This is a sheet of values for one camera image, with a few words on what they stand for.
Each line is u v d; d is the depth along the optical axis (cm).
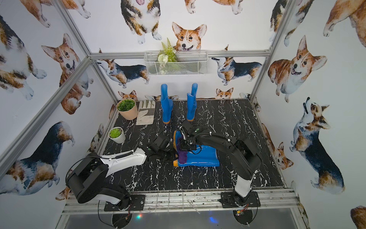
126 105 103
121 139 91
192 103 90
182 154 80
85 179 43
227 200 73
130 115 103
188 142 65
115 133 90
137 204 73
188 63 92
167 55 82
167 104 93
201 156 84
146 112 113
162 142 69
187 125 71
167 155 75
